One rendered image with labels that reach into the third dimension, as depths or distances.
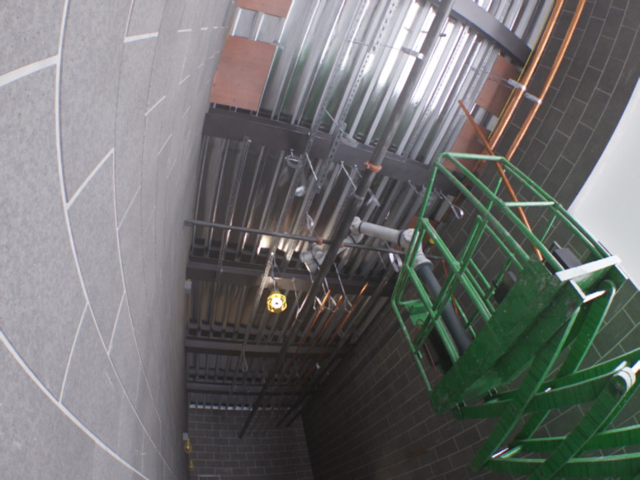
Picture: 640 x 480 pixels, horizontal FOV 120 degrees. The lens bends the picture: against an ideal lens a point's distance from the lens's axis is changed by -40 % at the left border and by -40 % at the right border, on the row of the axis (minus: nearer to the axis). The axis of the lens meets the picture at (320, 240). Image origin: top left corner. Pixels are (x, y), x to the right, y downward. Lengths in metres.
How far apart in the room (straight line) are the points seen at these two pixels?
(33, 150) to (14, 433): 0.30
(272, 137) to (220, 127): 0.48
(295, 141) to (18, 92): 2.60
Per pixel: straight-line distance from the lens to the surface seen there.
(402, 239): 2.71
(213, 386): 6.95
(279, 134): 2.76
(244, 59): 2.79
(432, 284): 2.60
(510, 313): 1.62
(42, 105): 0.38
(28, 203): 0.38
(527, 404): 1.87
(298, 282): 3.91
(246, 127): 2.72
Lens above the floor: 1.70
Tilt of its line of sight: 48 degrees up
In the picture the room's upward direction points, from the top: 17 degrees counter-clockwise
